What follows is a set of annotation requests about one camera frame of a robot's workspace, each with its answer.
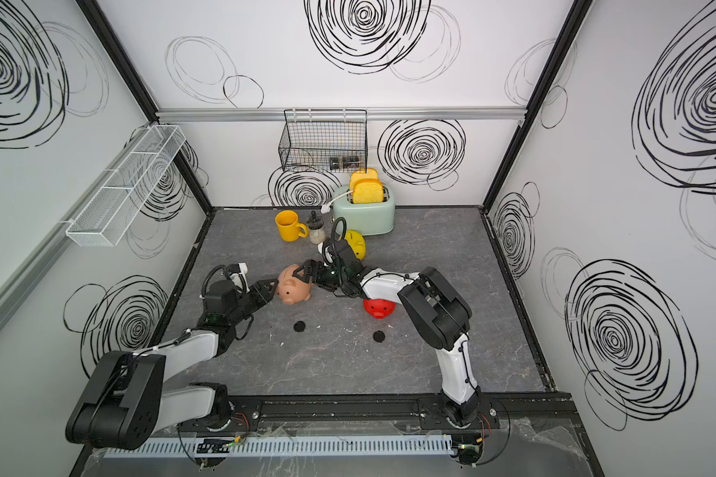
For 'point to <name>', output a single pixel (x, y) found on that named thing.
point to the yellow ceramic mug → (289, 229)
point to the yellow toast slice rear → (370, 174)
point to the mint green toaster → (370, 219)
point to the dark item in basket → (347, 162)
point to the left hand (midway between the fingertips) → (275, 283)
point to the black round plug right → (379, 336)
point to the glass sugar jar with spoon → (317, 234)
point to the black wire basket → (324, 140)
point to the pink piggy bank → (291, 289)
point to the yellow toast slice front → (367, 191)
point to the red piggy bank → (378, 308)
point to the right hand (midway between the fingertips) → (300, 278)
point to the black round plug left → (299, 326)
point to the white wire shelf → (116, 203)
